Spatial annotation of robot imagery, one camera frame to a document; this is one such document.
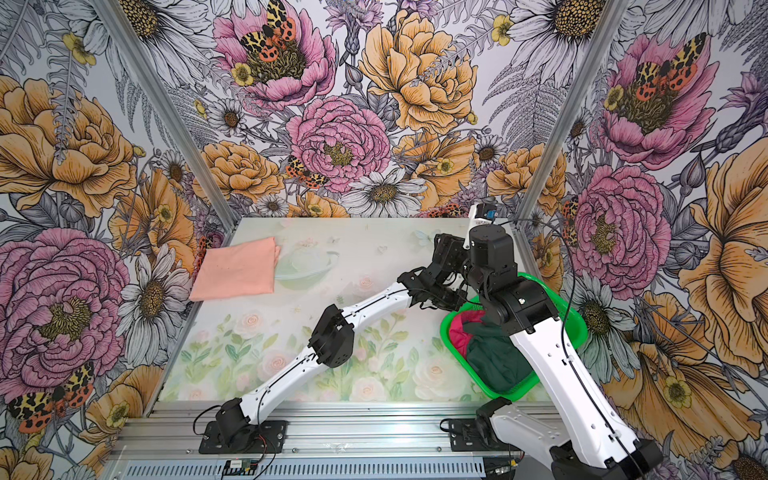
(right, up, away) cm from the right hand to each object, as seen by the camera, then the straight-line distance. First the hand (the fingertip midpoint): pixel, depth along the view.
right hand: (446, 247), depth 68 cm
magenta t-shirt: (+7, -25, +17) cm, 31 cm away
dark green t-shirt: (+15, -29, +12) cm, 34 cm away
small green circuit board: (-47, -51, +2) cm, 70 cm away
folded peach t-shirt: (-66, -7, +38) cm, 77 cm away
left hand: (+11, -20, +25) cm, 34 cm away
